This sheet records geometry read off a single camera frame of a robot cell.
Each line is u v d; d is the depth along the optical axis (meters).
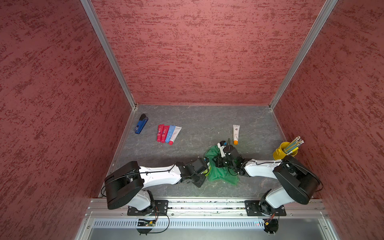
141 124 1.06
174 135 1.02
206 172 0.66
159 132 1.03
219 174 0.81
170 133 1.02
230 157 0.72
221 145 0.83
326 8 0.71
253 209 0.74
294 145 0.83
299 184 0.44
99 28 0.78
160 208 0.74
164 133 1.03
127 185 0.42
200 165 0.65
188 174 0.63
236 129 1.04
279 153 0.86
